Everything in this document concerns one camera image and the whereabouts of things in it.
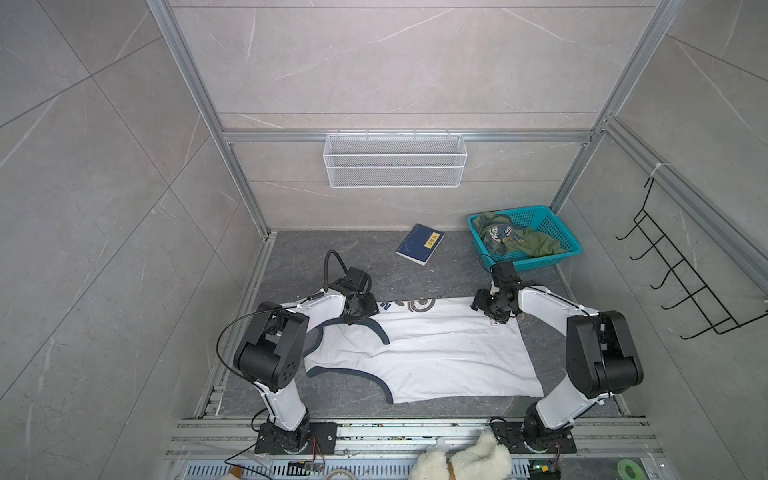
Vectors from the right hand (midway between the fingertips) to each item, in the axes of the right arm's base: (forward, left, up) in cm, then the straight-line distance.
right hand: (479, 304), depth 96 cm
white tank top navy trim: (-13, +17, -4) cm, 22 cm away
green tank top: (+27, -13, +4) cm, 30 cm away
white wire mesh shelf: (+41, +26, +28) cm, 56 cm away
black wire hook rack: (-9, -39, +29) cm, 49 cm away
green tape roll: (-44, -27, -3) cm, 52 cm away
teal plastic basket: (+36, -32, +3) cm, 48 cm away
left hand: (+1, +35, 0) cm, 35 cm away
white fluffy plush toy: (-42, +10, +8) cm, 44 cm away
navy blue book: (+28, +17, -1) cm, 33 cm away
